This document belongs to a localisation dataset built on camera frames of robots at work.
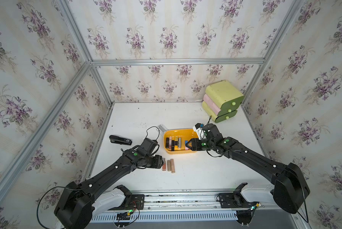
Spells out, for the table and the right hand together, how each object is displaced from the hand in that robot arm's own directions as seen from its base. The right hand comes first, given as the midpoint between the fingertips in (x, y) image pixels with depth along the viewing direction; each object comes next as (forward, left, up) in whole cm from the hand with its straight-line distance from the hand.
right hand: (189, 144), depth 81 cm
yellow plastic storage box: (+14, +1, -12) cm, 18 cm away
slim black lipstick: (+5, +10, -12) cm, 16 cm away
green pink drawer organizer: (+30, -23, +6) cm, 38 cm away
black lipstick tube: (+9, +13, -12) cm, 20 cm away
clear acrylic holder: (+20, +18, -13) cm, 30 cm away
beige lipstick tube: (-8, +12, -12) cm, 19 cm away
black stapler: (+8, +46, -9) cm, 48 cm away
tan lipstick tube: (-8, +10, -12) cm, 17 cm away
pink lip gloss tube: (+8, +12, -12) cm, 19 cm away
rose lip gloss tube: (-8, +15, -13) cm, 21 cm away
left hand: (-10, +16, -6) cm, 19 cm away
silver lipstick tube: (+8, +5, -12) cm, 15 cm away
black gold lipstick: (+9, +8, -12) cm, 17 cm away
